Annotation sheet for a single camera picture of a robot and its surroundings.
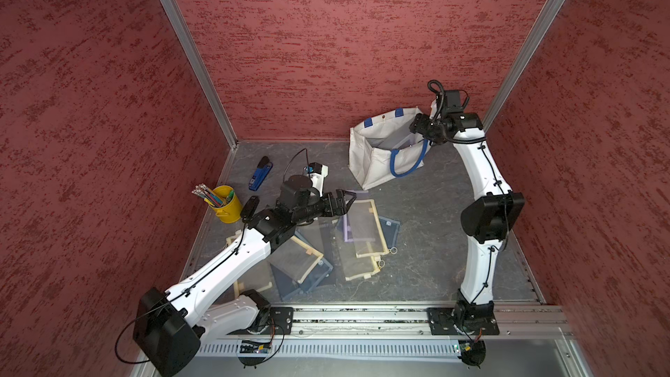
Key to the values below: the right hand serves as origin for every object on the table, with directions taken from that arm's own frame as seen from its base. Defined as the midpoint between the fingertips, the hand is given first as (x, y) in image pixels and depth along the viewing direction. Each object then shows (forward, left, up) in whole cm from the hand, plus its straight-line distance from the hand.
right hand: (418, 131), depth 90 cm
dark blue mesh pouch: (-45, +45, -23) cm, 68 cm away
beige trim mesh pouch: (-35, +44, -25) cm, 62 cm away
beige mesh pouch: (-28, +19, -24) cm, 41 cm away
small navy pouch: (-25, +10, -26) cm, 37 cm away
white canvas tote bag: (-6, +17, -11) cm, 21 cm away
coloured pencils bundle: (-19, +73, -9) cm, 76 cm away
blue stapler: (0, +62, -22) cm, 66 cm away
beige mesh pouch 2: (-39, +24, -25) cm, 52 cm away
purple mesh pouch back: (-24, +28, -23) cm, 43 cm away
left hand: (-27, +27, -2) cm, 38 cm away
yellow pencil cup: (-21, +67, -16) cm, 72 cm away
